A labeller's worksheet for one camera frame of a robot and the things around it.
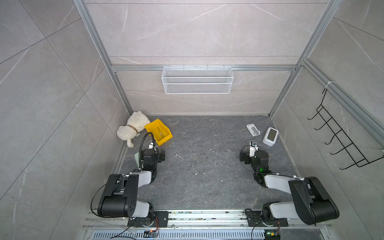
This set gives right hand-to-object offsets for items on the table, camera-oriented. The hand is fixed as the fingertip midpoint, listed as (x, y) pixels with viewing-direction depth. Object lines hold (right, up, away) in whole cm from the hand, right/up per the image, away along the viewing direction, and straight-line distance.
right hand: (249, 148), depth 92 cm
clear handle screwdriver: (-58, +7, +14) cm, 61 cm away
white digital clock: (+20, +7, +11) cm, 24 cm away
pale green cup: (-71, -6, -1) cm, 71 cm away
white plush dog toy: (-77, +17, +13) cm, 80 cm away
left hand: (-61, +1, 0) cm, 61 cm away
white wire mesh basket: (-33, +45, +8) cm, 57 cm away
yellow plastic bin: (-60, +10, +16) cm, 63 cm away
